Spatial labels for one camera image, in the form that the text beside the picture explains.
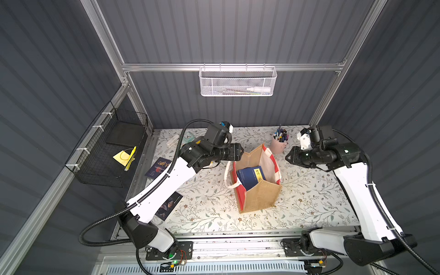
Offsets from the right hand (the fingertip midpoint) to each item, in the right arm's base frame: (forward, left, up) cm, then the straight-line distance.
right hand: (291, 158), depth 70 cm
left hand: (0, +21, +3) cm, 22 cm away
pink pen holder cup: (+24, -4, -18) cm, 30 cm away
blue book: (+4, +14, -24) cm, 28 cm away
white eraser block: (+30, +62, -24) cm, 73 cm away
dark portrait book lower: (-11, +56, -27) cm, 63 cm away
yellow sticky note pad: (+1, +72, -2) cm, 72 cm away
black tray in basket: (+14, +75, 0) cm, 76 cm away
